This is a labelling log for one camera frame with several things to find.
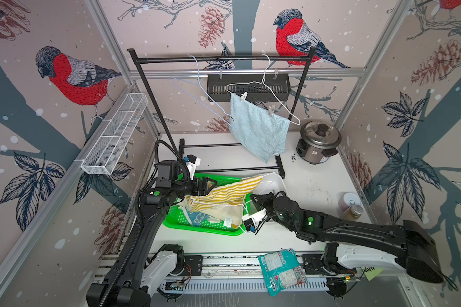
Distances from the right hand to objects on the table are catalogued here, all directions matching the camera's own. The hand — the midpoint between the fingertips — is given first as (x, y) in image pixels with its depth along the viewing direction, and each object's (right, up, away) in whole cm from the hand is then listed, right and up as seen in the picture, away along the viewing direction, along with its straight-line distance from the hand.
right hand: (254, 187), depth 74 cm
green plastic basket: (-35, -16, +11) cm, 40 cm away
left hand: (-17, +4, -1) cm, 17 cm away
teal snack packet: (+10, -30, -5) cm, 32 cm away
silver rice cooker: (+34, +20, +18) cm, 43 cm away
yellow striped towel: (-12, -8, +8) cm, 16 cm away
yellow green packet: (+46, -33, -2) cm, 56 cm away
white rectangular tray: (+11, -2, +21) cm, 23 cm away
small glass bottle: (+41, -11, +3) cm, 43 cm away
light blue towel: (+5, +23, +16) cm, 28 cm away
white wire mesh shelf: (-59, +21, +3) cm, 63 cm away
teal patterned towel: (-25, -15, +9) cm, 31 cm away
